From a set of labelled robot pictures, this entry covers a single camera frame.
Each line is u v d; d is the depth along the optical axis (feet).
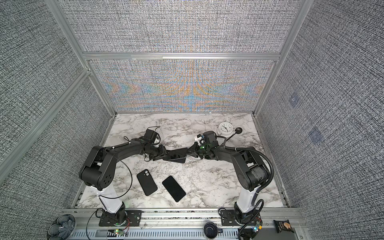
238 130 3.48
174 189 2.80
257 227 2.29
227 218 2.39
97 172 1.60
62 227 2.26
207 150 2.49
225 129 3.45
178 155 3.43
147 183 2.81
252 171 1.60
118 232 2.30
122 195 1.58
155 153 2.70
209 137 2.52
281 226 2.29
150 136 2.56
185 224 2.40
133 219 2.42
